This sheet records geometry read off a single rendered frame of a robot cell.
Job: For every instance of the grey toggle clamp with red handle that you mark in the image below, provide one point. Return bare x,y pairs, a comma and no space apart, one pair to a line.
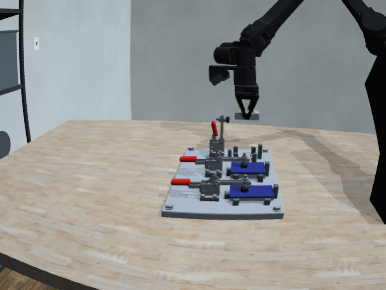
211,190

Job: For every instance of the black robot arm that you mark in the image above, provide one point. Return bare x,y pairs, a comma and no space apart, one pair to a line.
258,36

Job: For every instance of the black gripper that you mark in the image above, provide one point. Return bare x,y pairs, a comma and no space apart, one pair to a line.
244,92

